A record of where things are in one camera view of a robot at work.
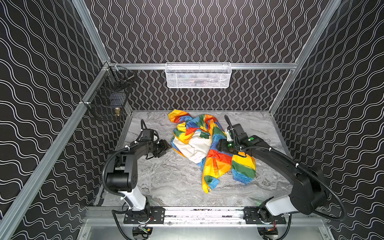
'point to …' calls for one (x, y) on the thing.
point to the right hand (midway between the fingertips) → (220, 147)
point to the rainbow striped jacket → (196, 138)
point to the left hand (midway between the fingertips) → (174, 149)
